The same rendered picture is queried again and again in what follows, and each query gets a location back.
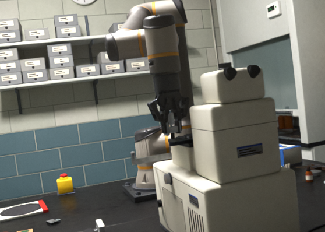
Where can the white block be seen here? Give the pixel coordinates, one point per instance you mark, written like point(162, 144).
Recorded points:
point(100, 226)

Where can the grey wall shelf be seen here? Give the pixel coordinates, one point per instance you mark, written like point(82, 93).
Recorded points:
point(76, 79)
point(50, 41)

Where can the yellow red button box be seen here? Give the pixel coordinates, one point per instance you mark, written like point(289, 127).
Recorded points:
point(65, 185)

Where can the white fume hood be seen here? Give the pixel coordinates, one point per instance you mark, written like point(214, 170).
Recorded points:
point(307, 64)

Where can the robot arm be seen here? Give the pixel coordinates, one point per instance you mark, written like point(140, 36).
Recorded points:
point(162, 46)

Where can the grey labelled storage box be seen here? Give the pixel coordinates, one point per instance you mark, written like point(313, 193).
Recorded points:
point(9, 55)
point(10, 24)
point(68, 31)
point(33, 64)
point(65, 20)
point(102, 58)
point(59, 49)
point(114, 27)
point(88, 70)
point(35, 76)
point(10, 36)
point(36, 34)
point(137, 64)
point(61, 73)
point(61, 61)
point(10, 79)
point(10, 67)
point(112, 67)

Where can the small dark grey block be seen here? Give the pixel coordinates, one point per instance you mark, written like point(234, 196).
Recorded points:
point(53, 221)

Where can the orange jars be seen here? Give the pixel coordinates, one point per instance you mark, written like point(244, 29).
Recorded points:
point(284, 122)

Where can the small black knob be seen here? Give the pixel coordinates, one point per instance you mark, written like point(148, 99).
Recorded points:
point(159, 203)

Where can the blue and white box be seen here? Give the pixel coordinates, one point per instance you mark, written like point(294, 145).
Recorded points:
point(290, 154)

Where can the cream microscope body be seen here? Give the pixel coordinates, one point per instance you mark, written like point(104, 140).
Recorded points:
point(228, 153)

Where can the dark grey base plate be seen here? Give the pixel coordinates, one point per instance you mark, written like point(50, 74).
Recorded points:
point(132, 191)

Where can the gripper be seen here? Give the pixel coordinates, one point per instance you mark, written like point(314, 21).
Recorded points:
point(167, 85)

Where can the black microscope stage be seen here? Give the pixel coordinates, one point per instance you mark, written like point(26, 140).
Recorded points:
point(180, 141)

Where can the white wall thermostat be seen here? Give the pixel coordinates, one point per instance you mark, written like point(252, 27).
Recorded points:
point(273, 9)

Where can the black top knob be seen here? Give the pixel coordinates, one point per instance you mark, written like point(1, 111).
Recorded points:
point(224, 65)

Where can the orange flat card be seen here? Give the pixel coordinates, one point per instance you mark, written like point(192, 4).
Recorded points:
point(24, 230)

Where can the brown bottle white label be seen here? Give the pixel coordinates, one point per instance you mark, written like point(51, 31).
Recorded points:
point(309, 175)

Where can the grey round dish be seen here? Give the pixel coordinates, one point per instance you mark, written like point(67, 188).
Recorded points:
point(316, 172)

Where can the white tray red end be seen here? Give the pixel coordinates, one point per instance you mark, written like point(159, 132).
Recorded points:
point(23, 210)

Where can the black eyepiece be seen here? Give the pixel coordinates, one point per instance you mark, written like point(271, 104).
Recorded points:
point(230, 73)
point(254, 71)

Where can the grey round knob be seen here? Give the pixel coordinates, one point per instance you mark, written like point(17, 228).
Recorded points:
point(168, 178)

